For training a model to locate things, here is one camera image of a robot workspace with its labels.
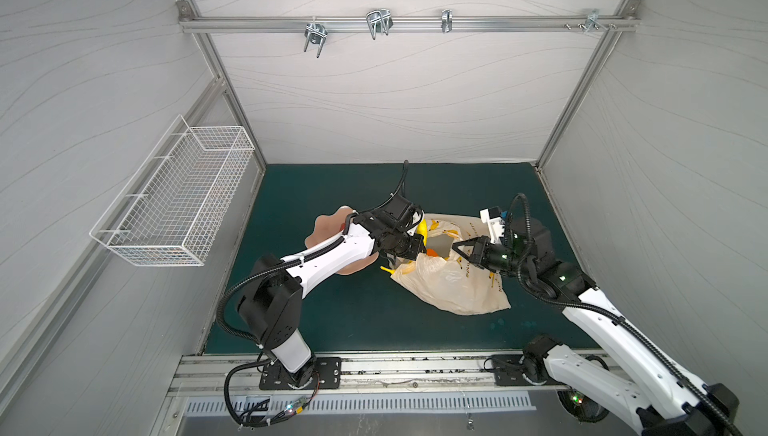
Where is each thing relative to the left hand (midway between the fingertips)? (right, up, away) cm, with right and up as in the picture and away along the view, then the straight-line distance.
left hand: (427, 248), depth 81 cm
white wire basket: (-61, +11, -14) cm, 64 cm away
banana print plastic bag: (+3, -5, -9) cm, 11 cm away
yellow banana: (-1, +5, 0) cm, 5 cm away
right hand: (+6, +4, -10) cm, 12 cm away
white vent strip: (-15, -35, -11) cm, 40 cm away
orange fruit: (+1, -1, 0) cm, 2 cm away
